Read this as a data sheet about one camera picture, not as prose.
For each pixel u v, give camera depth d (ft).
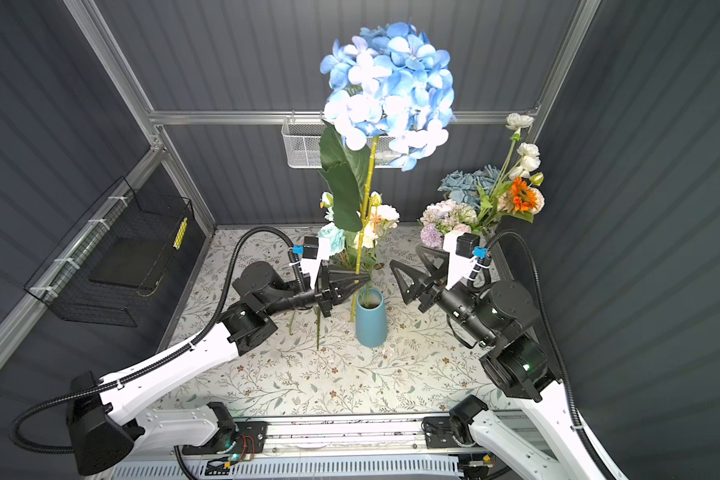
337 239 2.06
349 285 1.86
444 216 2.74
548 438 1.24
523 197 2.25
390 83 0.95
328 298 1.68
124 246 2.56
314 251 1.63
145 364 1.42
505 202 2.39
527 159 2.41
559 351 1.43
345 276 1.78
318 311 3.07
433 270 1.86
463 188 2.65
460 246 1.48
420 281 1.51
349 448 2.40
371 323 2.50
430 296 1.54
